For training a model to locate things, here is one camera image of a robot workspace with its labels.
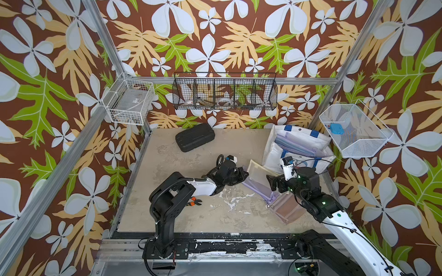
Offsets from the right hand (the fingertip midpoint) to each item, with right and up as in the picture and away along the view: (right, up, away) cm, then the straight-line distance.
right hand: (275, 172), depth 77 cm
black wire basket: (-24, +44, +19) cm, 53 cm away
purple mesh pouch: (-3, -11, +12) cm, 17 cm away
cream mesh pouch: (-4, -3, +18) cm, 18 cm away
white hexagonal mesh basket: (+41, +17, -1) cm, 44 cm away
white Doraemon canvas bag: (+4, +9, +10) cm, 14 cm away
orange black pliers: (-38, -17, +11) cm, 43 cm away
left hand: (-9, -1, +11) cm, 14 cm away
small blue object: (+34, +21, +8) cm, 40 cm away
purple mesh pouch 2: (+28, +14, +12) cm, 33 cm away
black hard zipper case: (-43, +17, +30) cm, 56 cm away
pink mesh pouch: (+8, -19, +7) cm, 22 cm away
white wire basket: (-71, +35, +9) cm, 80 cm away
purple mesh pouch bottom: (+18, +13, +12) cm, 25 cm away
